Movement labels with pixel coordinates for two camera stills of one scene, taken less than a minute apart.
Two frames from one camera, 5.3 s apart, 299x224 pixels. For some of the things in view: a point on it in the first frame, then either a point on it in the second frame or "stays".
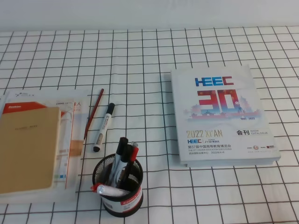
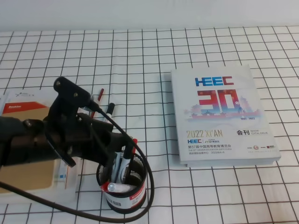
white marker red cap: [105, 190] → [116, 187]
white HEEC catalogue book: [219, 118] stays
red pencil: [93, 112] stays
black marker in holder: [121, 149] stays
